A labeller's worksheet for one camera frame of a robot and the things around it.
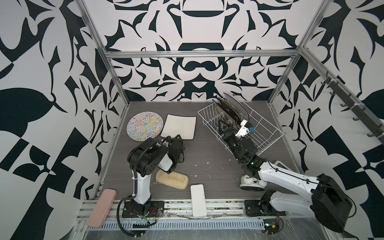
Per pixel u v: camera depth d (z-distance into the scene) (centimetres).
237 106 101
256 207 74
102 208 72
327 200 41
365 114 55
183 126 102
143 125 105
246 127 67
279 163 85
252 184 71
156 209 73
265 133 99
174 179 79
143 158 48
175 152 76
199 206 72
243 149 57
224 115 105
